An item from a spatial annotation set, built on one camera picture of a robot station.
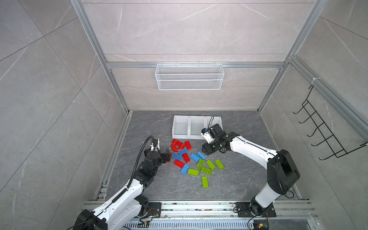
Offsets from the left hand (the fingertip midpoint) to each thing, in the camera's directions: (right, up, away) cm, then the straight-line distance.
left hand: (160, 145), depth 83 cm
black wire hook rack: (+79, +2, -25) cm, 83 cm away
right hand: (+28, -2, +6) cm, 29 cm away
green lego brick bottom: (+27, -22, 0) cm, 34 cm away
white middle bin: (+24, +12, +27) cm, 38 cm away
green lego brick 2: (+32, -14, +6) cm, 35 cm away
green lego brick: (+24, -13, +6) cm, 28 cm away
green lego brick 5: (+28, -16, +3) cm, 32 cm away
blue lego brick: (+13, -6, +11) cm, 18 cm away
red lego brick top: (+17, -3, +15) cm, 23 cm away
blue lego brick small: (+25, -8, +7) cm, 27 cm away
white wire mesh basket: (+18, +46, +17) cm, 52 cm away
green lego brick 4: (+20, -17, +2) cm, 26 cm away
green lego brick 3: (+37, -13, +7) cm, 40 cm away
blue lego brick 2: (+9, -9, +9) cm, 16 cm away
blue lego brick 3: (+21, -9, +7) cm, 24 cm away
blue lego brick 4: (+15, -15, +3) cm, 21 cm away
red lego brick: (+15, -9, +7) cm, 19 cm away
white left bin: (+11, +8, +26) cm, 29 cm away
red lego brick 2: (+11, -12, +5) cm, 17 cm away
